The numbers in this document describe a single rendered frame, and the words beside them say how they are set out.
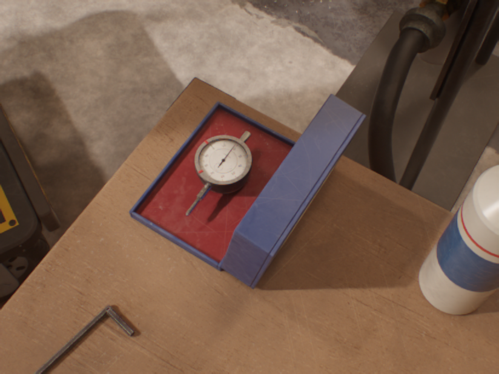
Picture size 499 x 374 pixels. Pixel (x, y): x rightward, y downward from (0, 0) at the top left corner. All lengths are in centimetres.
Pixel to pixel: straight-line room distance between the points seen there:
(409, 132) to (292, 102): 23
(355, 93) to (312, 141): 76
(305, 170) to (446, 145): 77
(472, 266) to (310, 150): 16
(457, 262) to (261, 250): 16
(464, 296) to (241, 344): 20
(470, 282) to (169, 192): 30
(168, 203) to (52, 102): 73
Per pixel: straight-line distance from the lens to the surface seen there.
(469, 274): 56
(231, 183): 64
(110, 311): 63
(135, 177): 69
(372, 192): 69
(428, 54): 108
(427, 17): 85
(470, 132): 133
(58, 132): 132
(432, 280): 62
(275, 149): 69
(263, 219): 53
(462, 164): 129
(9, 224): 88
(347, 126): 58
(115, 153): 127
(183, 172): 68
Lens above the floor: 107
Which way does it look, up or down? 62 degrees down
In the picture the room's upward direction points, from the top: straight up
